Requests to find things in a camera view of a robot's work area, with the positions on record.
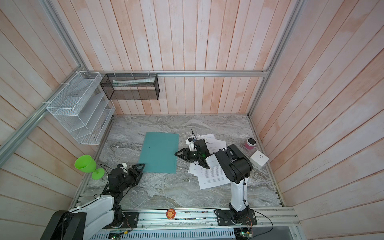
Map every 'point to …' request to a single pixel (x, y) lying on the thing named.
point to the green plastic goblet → (86, 163)
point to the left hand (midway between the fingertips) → (145, 170)
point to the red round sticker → (170, 213)
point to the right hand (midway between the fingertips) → (177, 155)
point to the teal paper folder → (158, 153)
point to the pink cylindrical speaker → (250, 143)
